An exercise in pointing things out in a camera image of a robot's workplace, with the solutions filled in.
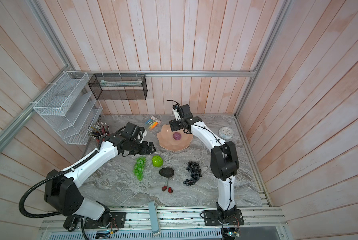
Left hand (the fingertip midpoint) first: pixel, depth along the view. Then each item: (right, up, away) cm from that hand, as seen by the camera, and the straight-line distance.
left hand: (148, 153), depth 82 cm
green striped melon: (+4, -6, +6) cm, 10 cm away
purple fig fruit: (+16, +8, +21) cm, 28 cm away
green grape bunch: (-6, -9, +4) cm, 12 cm away
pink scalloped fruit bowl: (+9, +5, +22) cm, 24 cm away
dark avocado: (+10, -12, +4) cm, 16 cm away
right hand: (+15, +18, +13) cm, 27 cm away
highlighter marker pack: (-3, +18, +33) cm, 37 cm away
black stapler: (-35, -31, -12) cm, 48 cm away
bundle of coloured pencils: (-32, +13, +9) cm, 36 cm away
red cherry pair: (+9, -21, +2) cm, 23 cm away
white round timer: (+52, +10, +25) cm, 59 cm away
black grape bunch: (+26, -10, +6) cm, 28 cm away
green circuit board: (+42, -38, -11) cm, 57 cm away
